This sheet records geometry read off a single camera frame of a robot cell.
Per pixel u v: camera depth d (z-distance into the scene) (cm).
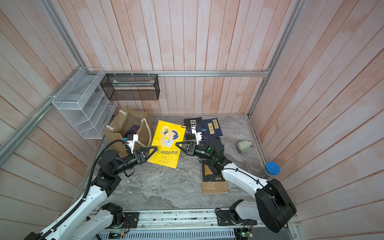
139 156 61
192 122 114
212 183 84
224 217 73
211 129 107
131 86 104
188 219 76
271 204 41
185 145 69
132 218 73
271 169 71
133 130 101
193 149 65
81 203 47
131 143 66
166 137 71
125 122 95
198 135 69
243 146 93
